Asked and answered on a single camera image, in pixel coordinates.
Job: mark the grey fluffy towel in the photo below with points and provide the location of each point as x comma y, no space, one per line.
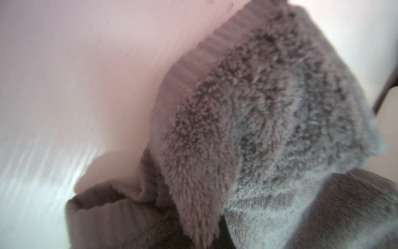
257,141

